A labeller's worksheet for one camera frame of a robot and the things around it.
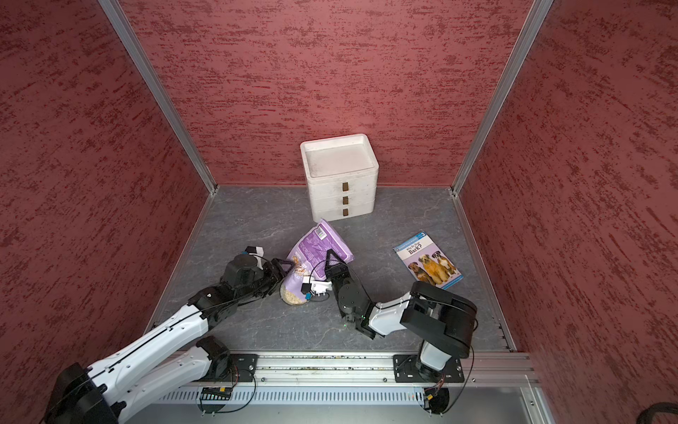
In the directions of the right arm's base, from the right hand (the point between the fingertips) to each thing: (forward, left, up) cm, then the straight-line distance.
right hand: (335, 252), depth 80 cm
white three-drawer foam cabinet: (+28, -2, +7) cm, 29 cm away
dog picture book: (+4, -32, -16) cm, 36 cm away
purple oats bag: (-2, +8, +2) cm, 8 cm away
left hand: (-5, +14, -4) cm, 15 cm away
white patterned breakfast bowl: (-9, +16, -13) cm, 22 cm away
